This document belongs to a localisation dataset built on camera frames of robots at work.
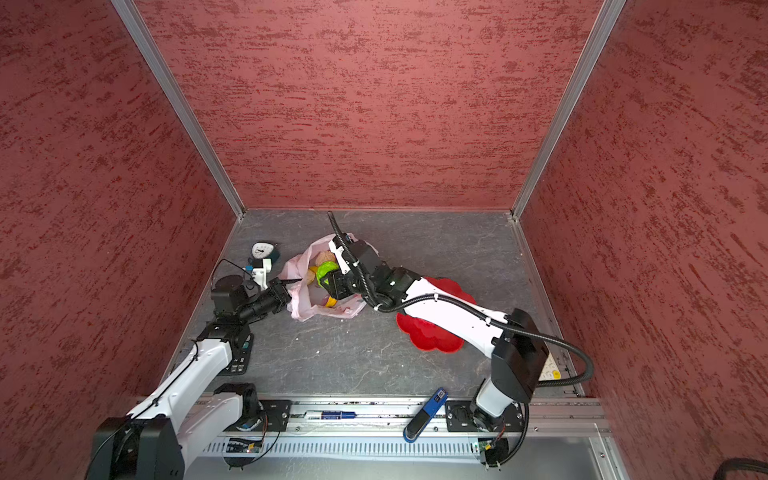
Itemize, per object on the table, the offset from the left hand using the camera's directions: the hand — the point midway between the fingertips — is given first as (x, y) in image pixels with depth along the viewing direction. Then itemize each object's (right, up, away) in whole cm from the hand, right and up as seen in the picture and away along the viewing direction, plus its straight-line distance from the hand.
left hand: (307, 286), depth 80 cm
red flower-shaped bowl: (+35, -16, +8) cm, 39 cm away
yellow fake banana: (+4, -6, +12) cm, 14 cm away
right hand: (+7, +1, -6) cm, 9 cm away
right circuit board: (+49, -38, -10) cm, 63 cm away
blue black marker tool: (+32, -30, -9) cm, 45 cm away
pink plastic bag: (+2, -3, -4) cm, 6 cm away
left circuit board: (-14, -38, -8) cm, 41 cm away
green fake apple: (+6, +5, -8) cm, 12 cm away
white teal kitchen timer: (-22, +9, +23) cm, 33 cm away
